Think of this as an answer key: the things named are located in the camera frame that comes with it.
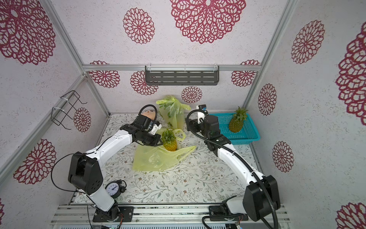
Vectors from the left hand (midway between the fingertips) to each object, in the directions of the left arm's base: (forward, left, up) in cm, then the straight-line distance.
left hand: (162, 144), depth 85 cm
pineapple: (+2, -5, 0) cm, 5 cm away
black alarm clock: (-23, +25, -11) cm, 36 cm away
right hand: (+8, -18, +15) cm, 25 cm away
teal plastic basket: (+15, -60, -11) cm, 63 cm away
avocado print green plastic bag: (+22, -5, +5) cm, 23 cm away
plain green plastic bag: (-8, +2, -2) cm, 9 cm away
